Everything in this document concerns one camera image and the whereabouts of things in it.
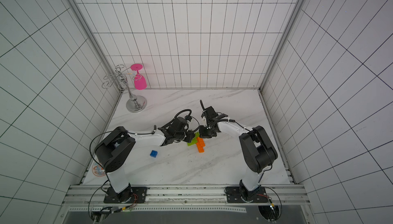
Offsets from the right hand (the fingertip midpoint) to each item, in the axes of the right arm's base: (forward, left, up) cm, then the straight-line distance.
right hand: (201, 132), depth 92 cm
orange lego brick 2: (-8, -1, -2) cm, 8 cm away
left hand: (-3, +5, -1) cm, 6 cm away
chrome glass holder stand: (+21, +51, -2) cm, 55 cm away
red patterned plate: (-25, +53, 0) cm, 59 cm away
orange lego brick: (-5, 0, -2) cm, 5 cm away
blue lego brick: (-14, +26, -1) cm, 30 cm away
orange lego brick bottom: (-10, 0, -2) cm, 10 cm away
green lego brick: (-5, +4, -1) cm, 7 cm away
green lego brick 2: (-2, +2, 0) cm, 3 cm away
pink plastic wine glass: (+29, +44, +13) cm, 55 cm away
